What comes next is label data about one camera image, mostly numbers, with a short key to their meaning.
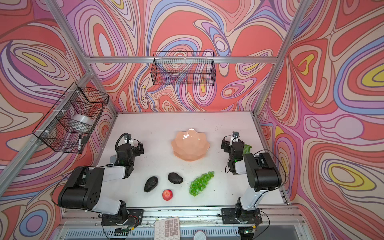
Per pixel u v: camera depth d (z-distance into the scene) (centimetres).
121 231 72
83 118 73
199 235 65
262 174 48
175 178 82
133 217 73
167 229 69
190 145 98
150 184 81
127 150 71
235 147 77
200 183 80
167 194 77
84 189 45
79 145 72
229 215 73
